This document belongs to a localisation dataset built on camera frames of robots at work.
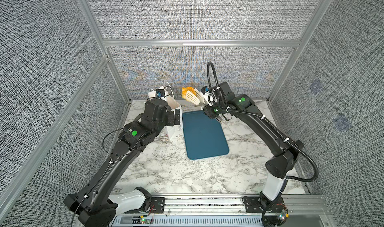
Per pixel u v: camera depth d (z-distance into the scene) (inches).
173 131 36.6
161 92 21.4
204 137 38.4
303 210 29.3
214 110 26.1
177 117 23.4
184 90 30.6
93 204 14.3
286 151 17.5
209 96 26.1
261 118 19.3
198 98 29.4
